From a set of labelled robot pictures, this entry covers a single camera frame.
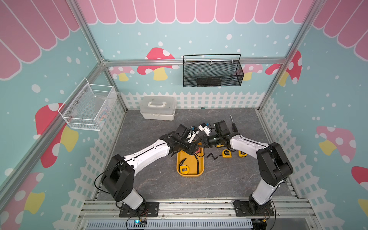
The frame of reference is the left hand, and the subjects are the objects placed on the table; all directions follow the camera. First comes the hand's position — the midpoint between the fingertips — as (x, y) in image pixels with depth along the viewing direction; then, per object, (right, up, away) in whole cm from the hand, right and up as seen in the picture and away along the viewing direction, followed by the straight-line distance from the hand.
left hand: (193, 148), depth 84 cm
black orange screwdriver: (+32, +10, +21) cm, 39 cm away
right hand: (+1, +2, 0) cm, 2 cm away
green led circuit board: (-28, -37, -11) cm, 47 cm away
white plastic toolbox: (-25, +27, +21) cm, 42 cm away
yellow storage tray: (+2, -10, +7) cm, 13 cm away
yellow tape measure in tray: (-6, -13, +1) cm, 14 cm away
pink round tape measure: (+3, -1, -3) cm, 4 cm away
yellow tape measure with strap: (+22, -5, +8) cm, 24 cm away
